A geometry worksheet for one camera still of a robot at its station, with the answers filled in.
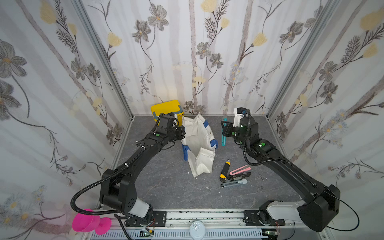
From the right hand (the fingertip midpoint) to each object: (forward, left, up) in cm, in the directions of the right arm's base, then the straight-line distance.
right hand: (225, 121), depth 72 cm
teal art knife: (-6, 0, -6) cm, 8 cm away
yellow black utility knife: (-18, -3, -31) cm, 36 cm away
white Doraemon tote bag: (+4, +11, -32) cm, 34 cm away
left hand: (+2, +19, -12) cm, 22 cm away
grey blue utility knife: (-20, -14, -31) cm, 40 cm away
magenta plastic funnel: (-43, +58, -16) cm, 74 cm away
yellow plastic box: (+32, +32, -24) cm, 51 cm away
